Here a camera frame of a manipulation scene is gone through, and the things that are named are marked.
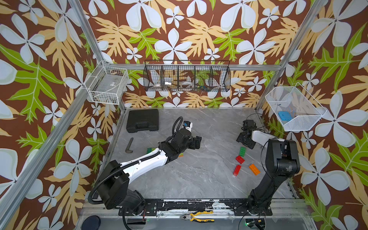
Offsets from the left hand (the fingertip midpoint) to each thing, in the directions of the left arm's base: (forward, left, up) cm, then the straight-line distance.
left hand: (196, 135), depth 81 cm
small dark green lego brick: (-1, -32, -17) cm, 37 cm away
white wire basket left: (+28, +56, +14) cm, 64 cm away
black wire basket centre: (+40, +6, +13) cm, 43 cm away
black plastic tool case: (+27, +37, -18) cm, 50 cm away
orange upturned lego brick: (-4, +9, -16) cm, 19 cm away
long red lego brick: (-14, -25, -18) cm, 34 cm away
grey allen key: (0, +46, -19) cm, 49 cm away
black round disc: (-40, +52, -16) cm, 68 cm away
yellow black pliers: (-38, +4, -16) cm, 42 cm away
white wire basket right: (+12, -58, +9) cm, 60 cm away
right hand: (+7, -35, -18) cm, 40 cm away
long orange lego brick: (-13, -36, -17) cm, 42 cm away
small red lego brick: (-7, -29, -18) cm, 35 cm away
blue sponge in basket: (+8, -50, +8) cm, 51 cm away
